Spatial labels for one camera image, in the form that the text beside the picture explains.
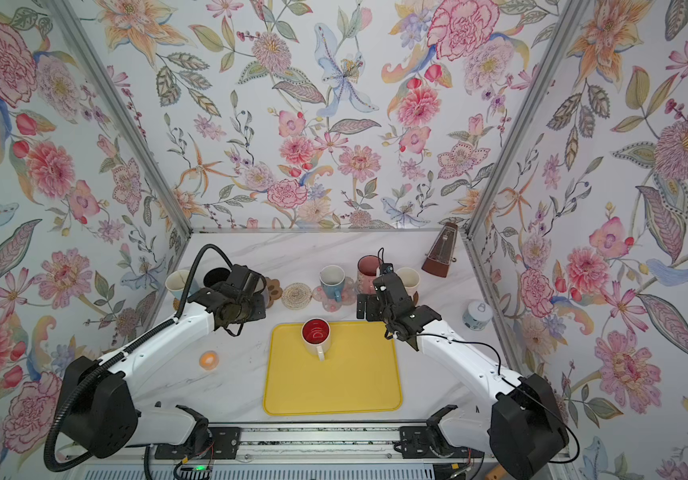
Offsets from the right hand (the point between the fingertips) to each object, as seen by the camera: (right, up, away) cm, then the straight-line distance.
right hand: (372, 298), depth 85 cm
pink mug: (0, +8, +16) cm, 17 cm away
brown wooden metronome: (+25, +13, +18) cm, 33 cm away
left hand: (-31, -3, +1) cm, 31 cm away
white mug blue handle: (-12, +4, +16) cm, 21 cm away
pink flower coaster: (-13, -4, +15) cm, 20 cm away
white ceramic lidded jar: (+33, -6, +7) cm, 34 cm away
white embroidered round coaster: (-24, -1, +16) cm, 29 cm away
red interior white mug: (-17, -12, +5) cm, 21 cm away
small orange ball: (-48, -19, +3) cm, 51 cm away
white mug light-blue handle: (-62, +4, +11) cm, 63 cm away
